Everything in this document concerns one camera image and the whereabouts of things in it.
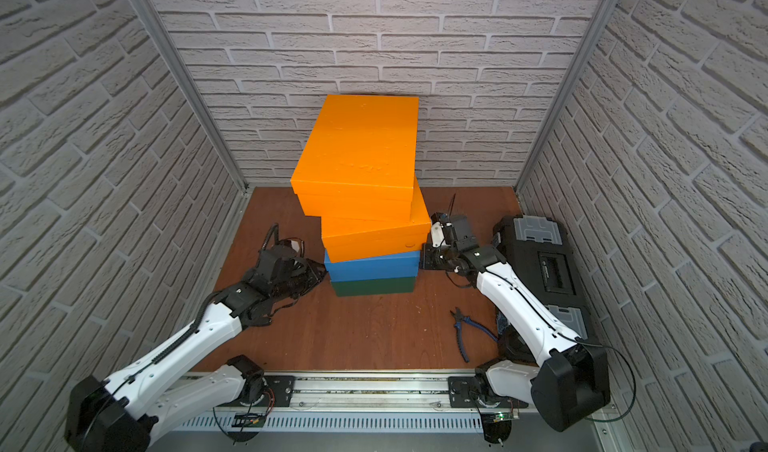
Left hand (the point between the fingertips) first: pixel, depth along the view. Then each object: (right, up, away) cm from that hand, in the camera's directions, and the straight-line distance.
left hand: (333, 265), depth 78 cm
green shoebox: (+10, -9, +12) cm, 18 cm away
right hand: (+24, +2, +2) cm, 24 cm away
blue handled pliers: (+35, -17, +7) cm, 40 cm away
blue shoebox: (+18, +1, -4) cm, 19 cm away
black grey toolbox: (+57, +3, +3) cm, 58 cm away
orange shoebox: (+7, +8, -14) cm, 18 cm away
